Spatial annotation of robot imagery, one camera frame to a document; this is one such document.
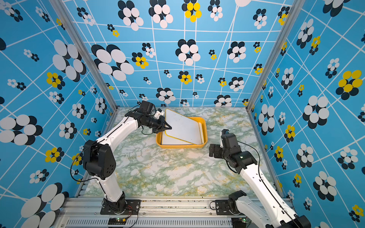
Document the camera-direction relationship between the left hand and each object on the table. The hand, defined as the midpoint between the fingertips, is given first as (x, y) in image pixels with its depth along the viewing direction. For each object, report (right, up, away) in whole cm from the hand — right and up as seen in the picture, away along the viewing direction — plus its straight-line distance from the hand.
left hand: (173, 126), depth 83 cm
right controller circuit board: (+36, -47, -14) cm, 61 cm away
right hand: (+26, -12, -5) cm, 29 cm away
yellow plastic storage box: (+16, +4, +22) cm, 28 cm away
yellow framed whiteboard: (-6, -10, +12) cm, 17 cm away
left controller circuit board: (-28, -48, -11) cm, 57 cm away
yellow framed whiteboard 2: (+6, -2, +15) cm, 17 cm away
